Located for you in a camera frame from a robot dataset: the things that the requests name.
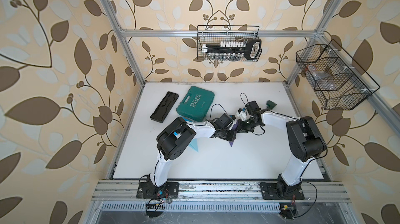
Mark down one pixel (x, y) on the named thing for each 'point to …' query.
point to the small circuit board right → (288, 210)
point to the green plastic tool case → (196, 104)
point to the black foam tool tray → (164, 107)
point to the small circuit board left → (155, 206)
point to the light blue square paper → (194, 144)
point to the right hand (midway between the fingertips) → (235, 130)
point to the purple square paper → (234, 129)
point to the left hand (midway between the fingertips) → (235, 135)
